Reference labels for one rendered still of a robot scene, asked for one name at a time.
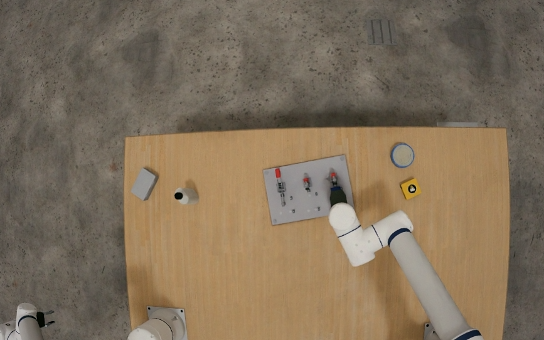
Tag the white plastic bottle with black cap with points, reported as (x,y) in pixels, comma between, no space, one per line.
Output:
(186,196)

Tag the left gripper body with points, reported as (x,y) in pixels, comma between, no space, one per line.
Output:
(40,319)

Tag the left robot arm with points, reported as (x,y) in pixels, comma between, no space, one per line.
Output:
(163,324)

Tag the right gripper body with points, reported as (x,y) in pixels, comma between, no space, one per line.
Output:
(337,196)

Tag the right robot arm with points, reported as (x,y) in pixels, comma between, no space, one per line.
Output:
(395,231)

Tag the round grey and blue tin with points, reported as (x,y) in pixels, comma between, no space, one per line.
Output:
(402,155)

